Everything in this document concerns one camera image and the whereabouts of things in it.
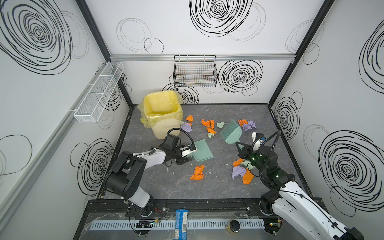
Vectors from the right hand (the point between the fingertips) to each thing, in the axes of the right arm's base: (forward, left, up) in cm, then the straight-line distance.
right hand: (234, 144), depth 76 cm
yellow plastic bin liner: (+31, +45, -3) cm, 54 cm away
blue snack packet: (-33, +26, -16) cm, 45 cm away
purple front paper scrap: (-7, -4, -17) cm, 19 cm away
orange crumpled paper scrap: (+33, +25, -18) cm, 45 cm away
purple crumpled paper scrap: (+23, +27, -17) cm, 40 cm away
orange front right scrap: (-11, -9, -18) cm, 23 cm away
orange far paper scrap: (+29, -13, -18) cm, 36 cm away
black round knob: (-34, +4, -8) cm, 35 cm away
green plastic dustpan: (+6, +15, -21) cm, 26 cm away
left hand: (+3, +24, -16) cm, 29 cm away
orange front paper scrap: (-9, +18, -17) cm, 27 cm away
